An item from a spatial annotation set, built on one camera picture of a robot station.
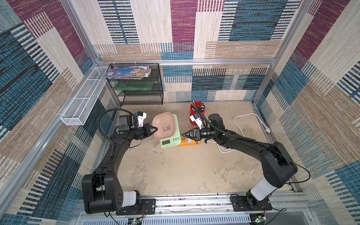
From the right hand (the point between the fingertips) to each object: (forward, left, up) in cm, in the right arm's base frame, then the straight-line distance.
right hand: (186, 136), depth 80 cm
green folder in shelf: (+40, +37, +5) cm, 55 cm away
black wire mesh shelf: (+47, +43, -6) cm, 64 cm away
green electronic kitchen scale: (-2, +6, 0) cm, 6 cm away
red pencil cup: (+21, -5, -4) cm, 22 cm away
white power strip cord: (+17, -61, -20) cm, 67 cm away
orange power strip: (+5, +1, -15) cm, 15 cm away
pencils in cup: (+23, -11, -1) cm, 25 cm away
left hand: (+5, +16, +1) cm, 17 cm away
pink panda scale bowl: (+6, +12, +4) cm, 14 cm away
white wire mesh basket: (+7, +54, +17) cm, 57 cm away
